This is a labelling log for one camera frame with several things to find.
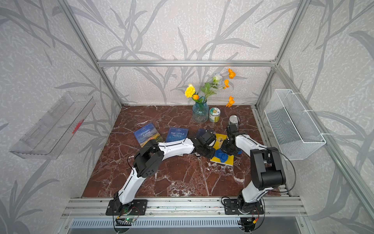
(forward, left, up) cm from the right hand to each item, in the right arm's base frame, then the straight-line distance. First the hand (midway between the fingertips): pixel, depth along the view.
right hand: (224, 150), depth 94 cm
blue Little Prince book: (+13, +33, 0) cm, 35 cm away
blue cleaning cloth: (-5, +3, +3) cm, 6 cm away
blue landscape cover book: (+13, +53, +1) cm, 55 cm away
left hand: (-4, +7, 0) cm, 8 cm away
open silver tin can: (+22, -10, +3) cm, 25 cm away
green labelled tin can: (+25, +5, +7) cm, 26 cm away
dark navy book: (+15, +15, -1) cm, 21 cm away
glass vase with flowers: (+28, +15, +10) cm, 33 cm away
